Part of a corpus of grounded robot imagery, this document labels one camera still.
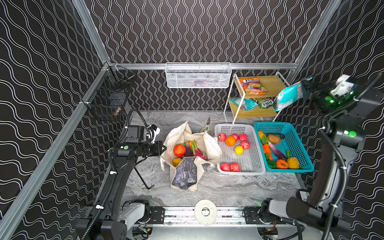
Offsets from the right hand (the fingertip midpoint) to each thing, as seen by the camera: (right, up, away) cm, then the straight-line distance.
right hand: (300, 78), depth 54 cm
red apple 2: (-14, -41, +32) cm, 54 cm away
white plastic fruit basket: (-3, -39, +38) cm, 54 cm away
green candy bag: (+10, -1, +46) cm, 47 cm away
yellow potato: (+20, -39, +34) cm, 56 cm away
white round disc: (-34, -63, +19) cm, 74 cm away
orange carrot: (+9, -32, +43) cm, 54 cm away
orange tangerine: (-14, -27, +44) cm, 53 cm away
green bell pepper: (+7, -39, +32) cm, 51 cm away
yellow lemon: (-10, -32, +40) cm, 52 cm away
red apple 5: (-5, -29, +41) cm, 51 cm away
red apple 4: (-10, -24, +46) cm, 52 cm away
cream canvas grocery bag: (-42, -43, +22) cm, 64 cm away
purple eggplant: (-41, -33, +34) cm, 63 cm away
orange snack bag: (-5, +5, +30) cm, 30 cm away
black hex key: (-67, -48, +32) cm, 89 cm away
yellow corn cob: (+7, -22, +47) cm, 52 cm away
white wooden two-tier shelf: (-6, -1, +27) cm, 28 cm away
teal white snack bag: (-2, -2, +46) cm, 46 cm away
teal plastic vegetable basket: (+20, -33, +44) cm, 58 cm away
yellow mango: (-48, -37, +29) cm, 67 cm away
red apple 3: (-19, -24, +46) cm, 56 cm away
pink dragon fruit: (-36, -33, +34) cm, 59 cm away
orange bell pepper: (+13, -39, +34) cm, 53 cm away
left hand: (-51, -28, +20) cm, 61 cm away
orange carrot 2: (+11, -37, +41) cm, 56 cm away
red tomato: (-46, -31, +32) cm, 64 cm away
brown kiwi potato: (+15, -26, +44) cm, 53 cm away
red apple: (-20, -40, +32) cm, 55 cm away
